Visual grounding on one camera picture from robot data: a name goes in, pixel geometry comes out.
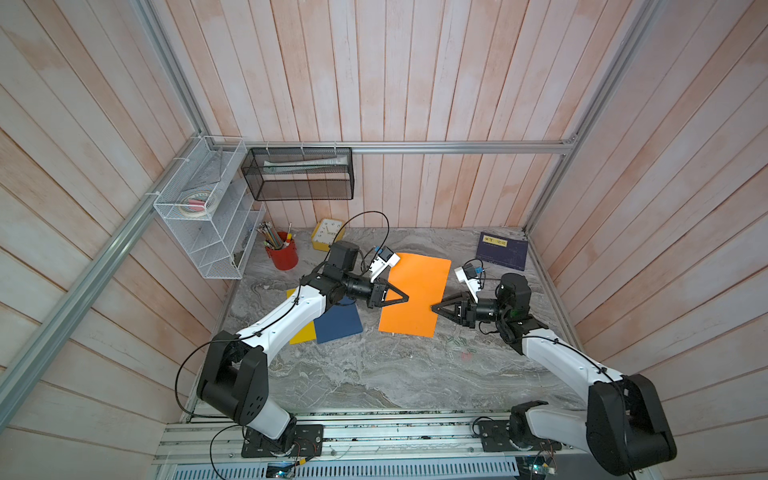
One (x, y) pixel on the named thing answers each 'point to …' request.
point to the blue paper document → (338, 322)
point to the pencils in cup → (272, 239)
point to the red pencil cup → (285, 258)
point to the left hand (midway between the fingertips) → (403, 303)
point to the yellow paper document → (308, 333)
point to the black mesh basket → (300, 173)
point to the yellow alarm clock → (325, 231)
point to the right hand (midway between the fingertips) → (434, 308)
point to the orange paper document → (423, 280)
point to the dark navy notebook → (502, 251)
